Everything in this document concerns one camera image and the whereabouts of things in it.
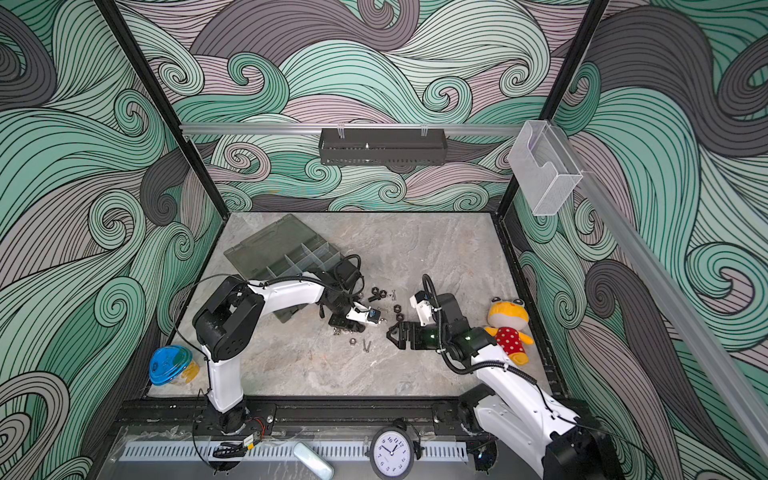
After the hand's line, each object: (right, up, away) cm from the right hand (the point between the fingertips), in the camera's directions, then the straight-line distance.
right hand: (398, 337), depth 79 cm
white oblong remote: (-20, -23, -15) cm, 34 cm away
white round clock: (-3, -23, -12) cm, 26 cm away
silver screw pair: (-10, -5, +6) cm, 12 cm away
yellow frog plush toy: (+32, +4, +5) cm, 32 cm away
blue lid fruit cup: (-56, -5, -7) cm, 57 cm away
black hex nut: (+1, +5, +13) cm, 14 cm away
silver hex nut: (-13, -3, +7) cm, 15 cm away
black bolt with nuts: (-6, +8, +17) cm, 20 cm away
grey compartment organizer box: (-40, +23, +30) cm, 55 cm away
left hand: (-12, +3, +12) cm, 17 cm away
